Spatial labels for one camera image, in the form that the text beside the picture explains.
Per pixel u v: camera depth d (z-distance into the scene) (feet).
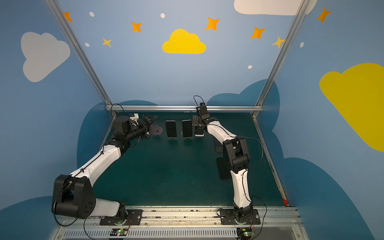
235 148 2.00
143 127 2.37
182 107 4.21
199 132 3.42
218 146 3.42
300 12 2.32
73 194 1.36
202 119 2.62
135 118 2.57
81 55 2.79
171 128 3.22
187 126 3.31
